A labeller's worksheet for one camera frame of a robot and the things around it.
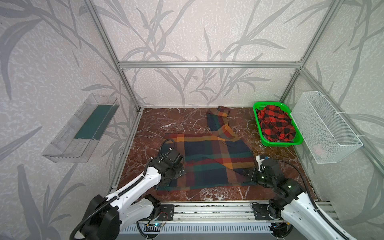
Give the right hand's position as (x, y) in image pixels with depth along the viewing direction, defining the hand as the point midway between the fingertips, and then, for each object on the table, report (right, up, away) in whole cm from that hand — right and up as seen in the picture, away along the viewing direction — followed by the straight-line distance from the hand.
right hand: (244, 168), depth 81 cm
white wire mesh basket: (+31, +19, -18) cm, 40 cm away
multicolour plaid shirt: (-12, +2, +11) cm, 16 cm away
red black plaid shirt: (+28, +23, +20) cm, 41 cm away
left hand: (-36, -2, +2) cm, 36 cm away
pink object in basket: (+35, +12, -7) cm, 38 cm away
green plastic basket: (+39, +15, +13) cm, 43 cm away
